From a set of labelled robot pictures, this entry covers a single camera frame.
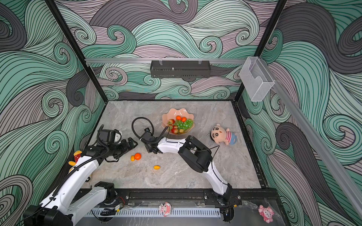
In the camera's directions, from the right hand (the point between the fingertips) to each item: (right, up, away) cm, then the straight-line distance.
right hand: (150, 145), depth 94 cm
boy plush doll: (+47, +7, -4) cm, 47 cm away
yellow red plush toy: (-42, -3, -11) cm, 44 cm away
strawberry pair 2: (+14, +12, +4) cm, 19 cm away
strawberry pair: (+17, +10, -1) cm, 20 cm away
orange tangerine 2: (+23, +17, +10) cm, 31 cm away
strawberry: (+21, +9, +1) cm, 23 cm away
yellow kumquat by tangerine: (-9, -6, -8) cm, 14 cm away
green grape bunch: (+26, +14, +1) cm, 30 cm away
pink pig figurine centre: (+13, -25, -27) cm, 39 cm away
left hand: (-7, +3, -14) cm, 16 cm away
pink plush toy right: (+62, -26, -28) cm, 72 cm away
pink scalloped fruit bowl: (+15, +21, +14) cm, 29 cm away
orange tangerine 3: (-6, -5, -8) cm, 11 cm away
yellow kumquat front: (+6, -11, -10) cm, 16 cm away
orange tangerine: (+19, +18, +11) cm, 29 cm away
